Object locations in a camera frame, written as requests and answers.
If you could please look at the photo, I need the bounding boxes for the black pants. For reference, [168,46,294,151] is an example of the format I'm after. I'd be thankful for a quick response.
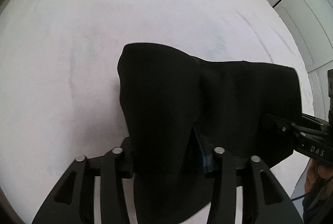
[117,42,302,224]

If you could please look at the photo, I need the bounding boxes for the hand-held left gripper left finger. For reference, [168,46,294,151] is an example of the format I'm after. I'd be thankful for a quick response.
[32,137,136,224]

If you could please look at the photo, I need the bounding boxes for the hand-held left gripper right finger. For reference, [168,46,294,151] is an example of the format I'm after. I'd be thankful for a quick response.
[193,130,303,224]

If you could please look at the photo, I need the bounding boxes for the bed with pink sheet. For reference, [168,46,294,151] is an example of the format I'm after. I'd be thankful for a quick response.
[0,0,326,224]

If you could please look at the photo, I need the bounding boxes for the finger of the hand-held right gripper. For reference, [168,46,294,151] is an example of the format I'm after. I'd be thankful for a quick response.
[261,113,327,140]

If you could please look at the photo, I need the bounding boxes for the person's right hand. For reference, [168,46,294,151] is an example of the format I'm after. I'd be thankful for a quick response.
[305,158,333,188]

